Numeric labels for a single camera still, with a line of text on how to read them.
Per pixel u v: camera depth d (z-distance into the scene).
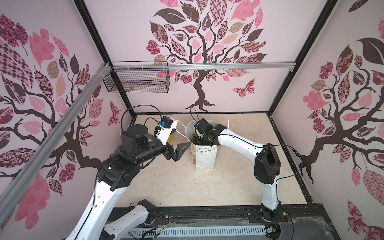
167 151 0.49
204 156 0.77
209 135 0.63
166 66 0.90
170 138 1.01
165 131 0.46
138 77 0.95
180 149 0.48
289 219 0.70
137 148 0.38
